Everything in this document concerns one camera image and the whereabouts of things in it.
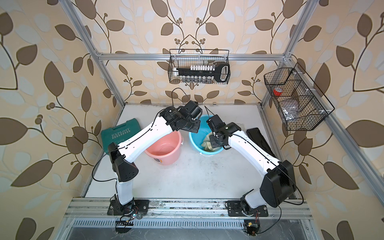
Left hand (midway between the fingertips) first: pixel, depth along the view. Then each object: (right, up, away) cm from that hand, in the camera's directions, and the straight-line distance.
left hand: (193, 123), depth 78 cm
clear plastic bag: (+48, +6, -5) cm, 49 cm away
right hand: (+14, -10, +5) cm, 18 cm away
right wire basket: (+54, +9, -5) cm, 55 cm away
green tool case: (-49, -8, +19) cm, 53 cm away
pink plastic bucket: (-16, -17, +13) cm, 27 cm away
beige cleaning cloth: (+8, -12, +4) cm, 15 cm away
